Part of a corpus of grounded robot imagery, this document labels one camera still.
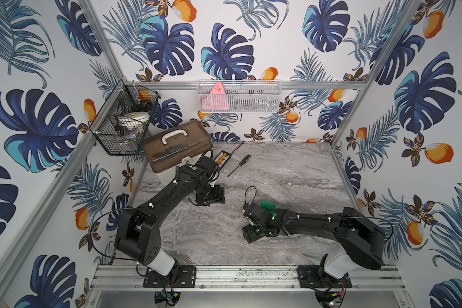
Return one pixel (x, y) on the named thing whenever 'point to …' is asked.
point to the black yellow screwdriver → (245, 160)
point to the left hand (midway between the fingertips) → (218, 199)
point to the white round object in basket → (133, 120)
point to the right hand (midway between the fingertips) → (250, 231)
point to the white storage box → (177, 145)
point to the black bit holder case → (222, 158)
